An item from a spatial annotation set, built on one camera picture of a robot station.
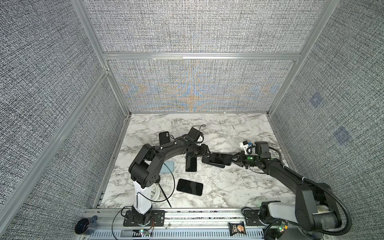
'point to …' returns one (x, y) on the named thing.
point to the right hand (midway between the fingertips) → (229, 157)
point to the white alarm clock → (154, 192)
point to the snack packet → (234, 228)
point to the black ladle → (164, 194)
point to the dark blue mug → (85, 226)
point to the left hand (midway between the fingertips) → (207, 154)
